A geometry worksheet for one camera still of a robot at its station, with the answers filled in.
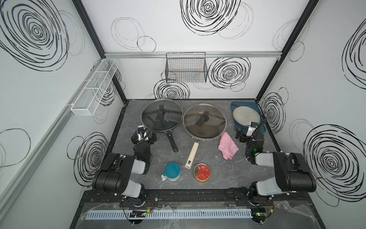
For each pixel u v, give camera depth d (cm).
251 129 81
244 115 108
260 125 79
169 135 89
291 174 45
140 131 73
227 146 90
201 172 79
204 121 89
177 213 71
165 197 75
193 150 81
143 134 74
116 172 49
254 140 70
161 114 89
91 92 75
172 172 76
